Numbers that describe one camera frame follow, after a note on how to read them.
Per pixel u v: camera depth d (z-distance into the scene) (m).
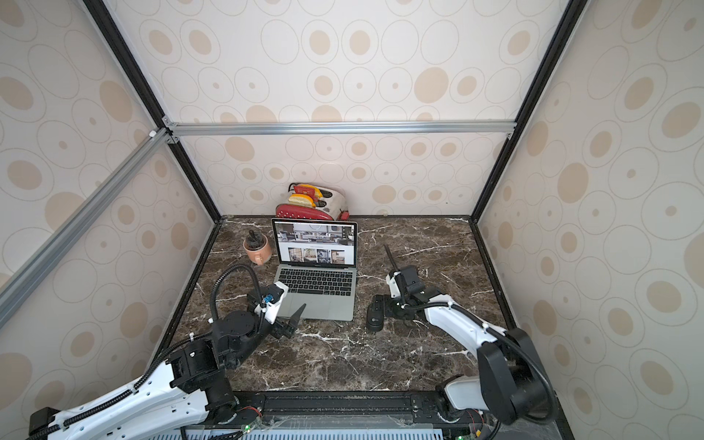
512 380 0.42
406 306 0.63
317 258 1.01
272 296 0.57
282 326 0.61
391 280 0.81
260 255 0.98
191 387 0.50
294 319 0.64
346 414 0.73
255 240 0.97
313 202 0.98
